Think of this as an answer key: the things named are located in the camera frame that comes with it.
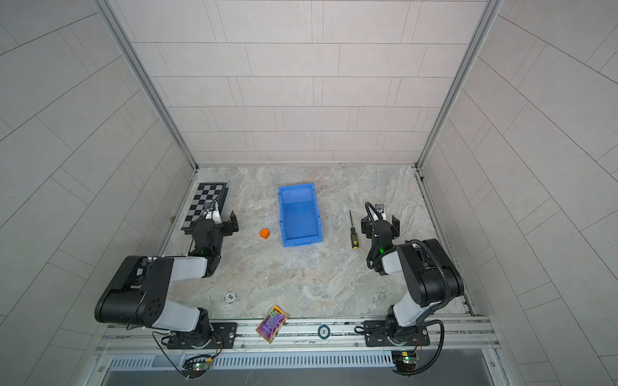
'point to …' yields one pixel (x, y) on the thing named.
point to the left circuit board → (194, 367)
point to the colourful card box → (272, 323)
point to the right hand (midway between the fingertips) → (380, 213)
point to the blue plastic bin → (299, 215)
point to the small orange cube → (265, 233)
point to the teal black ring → (323, 331)
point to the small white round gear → (230, 297)
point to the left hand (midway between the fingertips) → (225, 209)
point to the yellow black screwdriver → (353, 234)
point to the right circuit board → (405, 360)
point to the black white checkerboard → (207, 192)
